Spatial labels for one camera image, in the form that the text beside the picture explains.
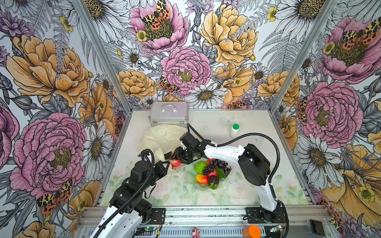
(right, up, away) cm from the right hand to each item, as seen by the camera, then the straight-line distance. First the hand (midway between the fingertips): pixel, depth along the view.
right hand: (175, 163), depth 85 cm
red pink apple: (0, 0, -2) cm, 2 cm away
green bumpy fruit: (+14, -2, 0) cm, 14 cm away
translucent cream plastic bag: (-10, +13, +8) cm, 18 cm away
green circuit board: (+49, -28, -14) cm, 58 cm away
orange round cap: (+35, -23, -22) cm, 47 cm away
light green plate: (+18, -5, -4) cm, 19 cm away
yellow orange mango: (+15, -8, -3) cm, 17 cm away
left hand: (-1, +1, -11) cm, 11 cm away
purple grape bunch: (+22, +1, -4) cm, 22 cm away
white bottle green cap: (+37, +18, +14) cm, 44 cm away
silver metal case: (-6, +29, +14) cm, 33 cm away
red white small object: (+12, -26, -19) cm, 34 cm away
